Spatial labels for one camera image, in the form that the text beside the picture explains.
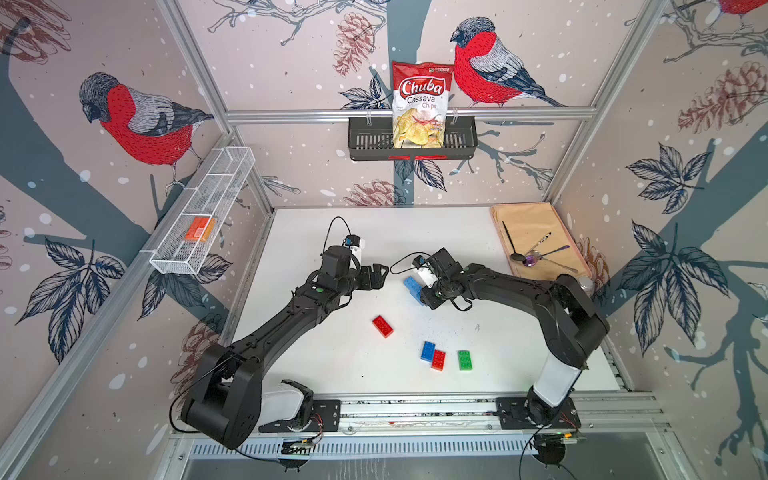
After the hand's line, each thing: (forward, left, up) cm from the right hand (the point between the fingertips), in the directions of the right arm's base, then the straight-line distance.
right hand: (425, 294), depth 93 cm
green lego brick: (-19, -11, -2) cm, 22 cm away
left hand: (+2, +13, +14) cm, 20 cm away
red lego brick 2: (-20, -3, -2) cm, 20 cm away
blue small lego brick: (-17, 0, -2) cm, 17 cm away
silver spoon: (+18, -41, -1) cm, 44 cm away
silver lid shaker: (0, -47, +8) cm, 48 cm away
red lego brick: (-10, +13, -1) cm, 17 cm away
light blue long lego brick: (+1, +3, 0) cm, 3 cm away
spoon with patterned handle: (+26, -45, -2) cm, 52 cm away
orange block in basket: (-1, +56, +31) cm, 65 cm away
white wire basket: (-3, +62, +29) cm, 68 cm away
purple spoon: (+16, -39, -2) cm, 42 cm away
